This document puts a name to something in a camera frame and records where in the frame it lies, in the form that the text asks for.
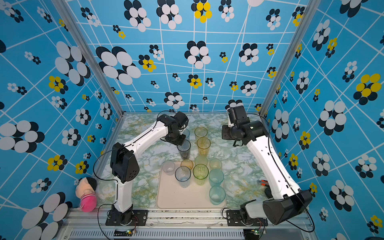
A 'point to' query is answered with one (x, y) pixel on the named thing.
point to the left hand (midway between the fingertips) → (180, 142)
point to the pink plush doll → (85, 190)
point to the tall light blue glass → (182, 175)
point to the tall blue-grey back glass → (187, 132)
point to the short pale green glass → (215, 163)
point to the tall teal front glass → (216, 177)
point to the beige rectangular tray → (170, 195)
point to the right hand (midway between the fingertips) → (228, 132)
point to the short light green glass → (201, 160)
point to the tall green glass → (200, 172)
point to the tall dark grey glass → (184, 149)
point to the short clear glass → (168, 167)
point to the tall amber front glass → (203, 144)
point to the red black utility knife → (263, 182)
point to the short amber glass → (187, 163)
